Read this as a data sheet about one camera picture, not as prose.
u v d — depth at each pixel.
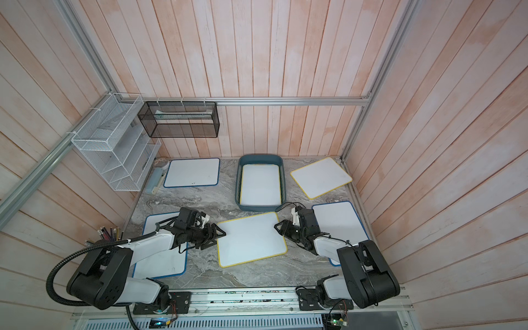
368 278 0.42
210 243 0.81
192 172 1.14
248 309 0.73
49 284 0.39
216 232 0.81
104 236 0.76
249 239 0.90
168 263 0.83
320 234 0.72
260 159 1.11
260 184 1.07
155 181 1.04
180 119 1.05
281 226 0.83
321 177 1.11
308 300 0.73
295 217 0.84
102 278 0.43
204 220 0.88
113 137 0.70
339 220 0.95
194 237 0.75
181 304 0.73
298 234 0.76
